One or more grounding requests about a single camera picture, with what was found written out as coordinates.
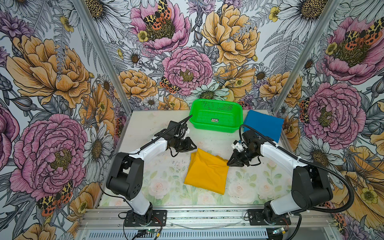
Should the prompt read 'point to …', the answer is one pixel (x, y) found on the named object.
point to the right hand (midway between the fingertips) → (230, 167)
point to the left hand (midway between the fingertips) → (194, 151)
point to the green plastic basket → (216, 115)
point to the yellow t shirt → (207, 171)
